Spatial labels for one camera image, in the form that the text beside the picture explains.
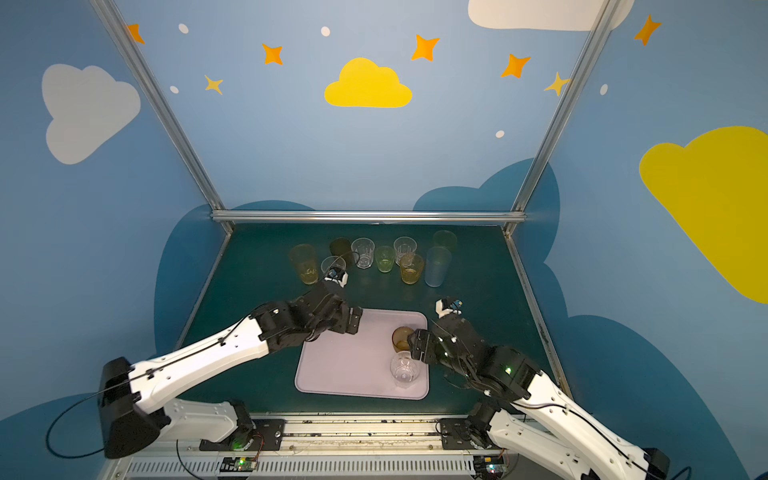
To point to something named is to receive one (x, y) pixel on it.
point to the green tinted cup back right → (445, 238)
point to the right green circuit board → (488, 467)
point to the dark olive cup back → (341, 247)
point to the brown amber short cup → (400, 338)
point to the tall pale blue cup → (438, 261)
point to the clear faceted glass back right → (404, 245)
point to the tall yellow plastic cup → (306, 257)
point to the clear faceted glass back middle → (363, 252)
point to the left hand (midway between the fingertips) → (352, 309)
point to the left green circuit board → (238, 464)
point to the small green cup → (385, 257)
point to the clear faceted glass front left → (331, 262)
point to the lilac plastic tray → (360, 364)
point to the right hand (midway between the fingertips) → (423, 336)
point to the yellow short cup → (411, 266)
